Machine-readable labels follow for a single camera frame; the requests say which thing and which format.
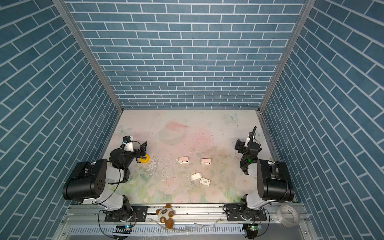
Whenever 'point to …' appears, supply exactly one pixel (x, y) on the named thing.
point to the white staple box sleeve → (205, 181)
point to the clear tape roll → (282, 220)
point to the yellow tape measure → (144, 159)
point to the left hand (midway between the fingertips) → (139, 141)
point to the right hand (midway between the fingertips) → (246, 139)
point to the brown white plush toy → (165, 215)
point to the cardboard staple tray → (195, 176)
